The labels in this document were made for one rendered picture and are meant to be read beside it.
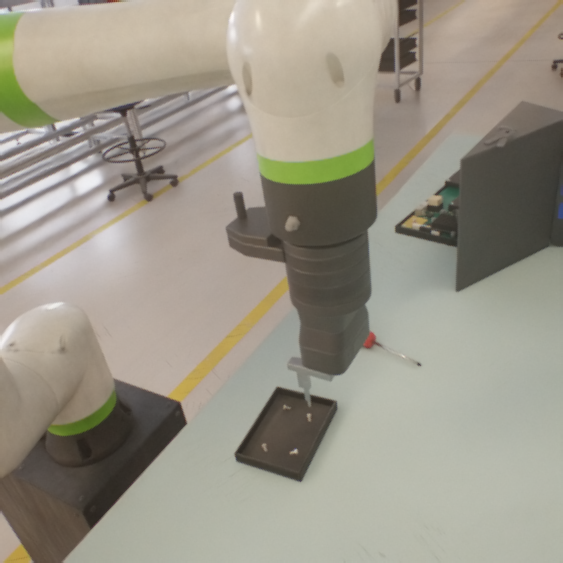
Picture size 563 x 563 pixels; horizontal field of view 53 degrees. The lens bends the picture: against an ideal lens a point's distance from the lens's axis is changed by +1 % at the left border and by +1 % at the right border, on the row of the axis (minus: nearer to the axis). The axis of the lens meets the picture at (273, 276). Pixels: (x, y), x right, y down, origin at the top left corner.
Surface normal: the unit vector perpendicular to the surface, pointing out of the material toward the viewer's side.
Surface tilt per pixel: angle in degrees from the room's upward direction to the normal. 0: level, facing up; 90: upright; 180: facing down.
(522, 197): 90
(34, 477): 0
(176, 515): 0
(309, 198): 90
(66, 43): 62
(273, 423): 0
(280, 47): 79
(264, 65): 88
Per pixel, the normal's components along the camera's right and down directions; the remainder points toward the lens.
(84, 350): 0.95, 0.00
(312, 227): -0.20, 0.55
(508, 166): 0.48, 0.41
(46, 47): -0.21, 0.09
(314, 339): -0.52, 0.21
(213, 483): -0.15, -0.84
